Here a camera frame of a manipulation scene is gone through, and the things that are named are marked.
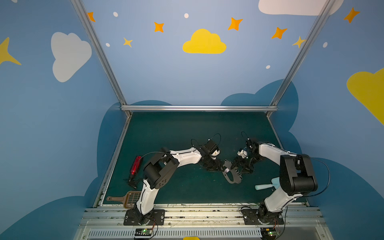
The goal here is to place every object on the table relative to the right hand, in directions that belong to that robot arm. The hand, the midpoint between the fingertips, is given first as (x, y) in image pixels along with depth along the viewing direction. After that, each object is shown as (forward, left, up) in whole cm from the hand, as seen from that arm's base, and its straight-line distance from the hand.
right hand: (237, 168), depth 90 cm
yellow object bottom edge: (-36, +26, 0) cm, 44 cm away
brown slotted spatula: (-20, +61, -1) cm, 64 cm away
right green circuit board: (-32, -12, -3) cm, 34 cm away
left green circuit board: (-34, +49, -1) cm, 60 cm away
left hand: (-3, +9, +2) cm, 10 cm away
